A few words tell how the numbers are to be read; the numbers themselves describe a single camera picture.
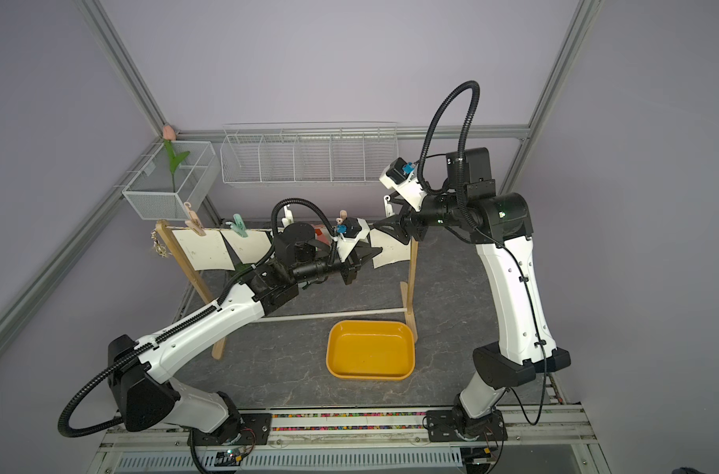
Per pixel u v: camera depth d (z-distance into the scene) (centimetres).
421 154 46
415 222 51
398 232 53
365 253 62
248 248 64
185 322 45
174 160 90
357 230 55
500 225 40
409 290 82
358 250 57
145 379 39
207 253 64
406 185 48
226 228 60
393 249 67
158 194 79
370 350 87
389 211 59
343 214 59
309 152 99
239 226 59
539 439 73
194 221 57
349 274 58
